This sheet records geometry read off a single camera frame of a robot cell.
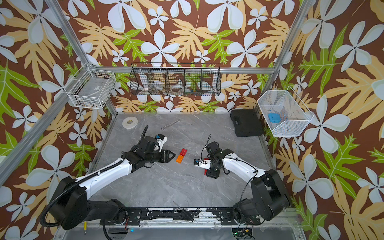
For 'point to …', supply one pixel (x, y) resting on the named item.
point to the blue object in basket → (274, 117)
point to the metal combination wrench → (178, 120)
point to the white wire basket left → (90, 88)
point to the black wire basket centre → (175, 79)
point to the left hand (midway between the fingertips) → (173, 153)
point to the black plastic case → (246, 123)
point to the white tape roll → (129, 122)
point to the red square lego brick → (183, 152)
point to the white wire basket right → (283, 113)
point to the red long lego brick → (205, 170)
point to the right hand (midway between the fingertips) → (209, 167)
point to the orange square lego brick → (179, 159)
